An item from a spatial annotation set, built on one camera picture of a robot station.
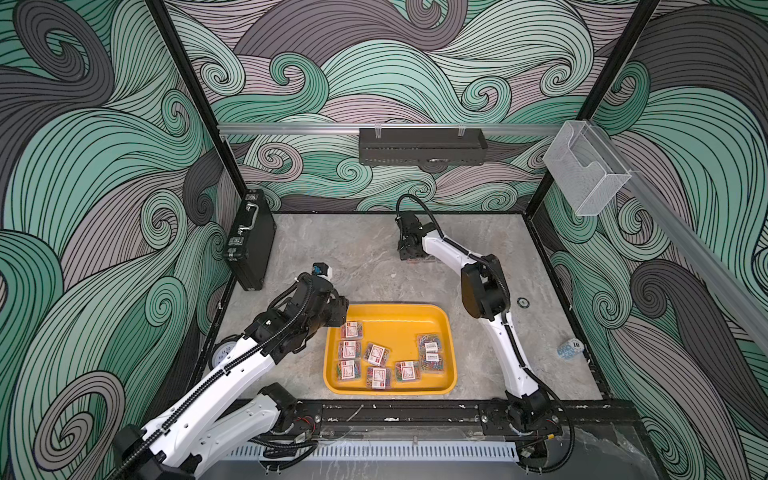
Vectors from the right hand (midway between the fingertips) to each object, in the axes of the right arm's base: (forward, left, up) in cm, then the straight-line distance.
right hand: (408, 251), depth 107 cm
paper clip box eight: (-42, +3, +1) cm, 42 cm away
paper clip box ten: (-40, -4, +1) cm, 40 cm away
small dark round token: (-20, -36, -2) cm, 42 cm away
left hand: (-29, +21, +18) cm, 40 cm away
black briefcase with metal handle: (-11, +49, +19) cm, 54 cm away
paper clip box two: (-31, +19, +2) cm, 36 cm away
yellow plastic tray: (-35, +7, -1) cm, 36 cm away
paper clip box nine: (-36, -4, +1) cm, 36 cm away
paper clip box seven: (-44, +11, +2) cm, 45 cm away
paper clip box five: (-38, +12, +2) cm, 40 cm away
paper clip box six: (-42, +19, +2) cm, 46 cm away
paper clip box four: (-37, +19, +3) cm, 41 cm away
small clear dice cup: (-38, -42, +4) cm, 56 cm away
